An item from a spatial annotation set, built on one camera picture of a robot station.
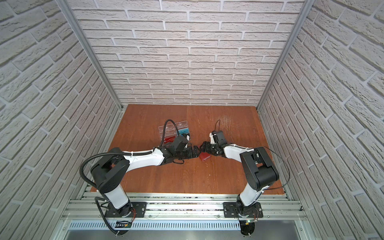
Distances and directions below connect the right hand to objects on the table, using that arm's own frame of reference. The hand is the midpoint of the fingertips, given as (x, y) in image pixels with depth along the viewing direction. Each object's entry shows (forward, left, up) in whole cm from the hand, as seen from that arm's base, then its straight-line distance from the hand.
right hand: (203, 148), depth 94 cm
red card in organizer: (+8, +22, +1) cm, 23 cm away
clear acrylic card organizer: (+12, +21, +4) cm, 24 cm away
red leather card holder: (-6, 0, +1) cm, 6 cm away
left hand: (-4, +4, +5) cm, 8 cm away
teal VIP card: (+13, +12, +2) cm, 18 cm away
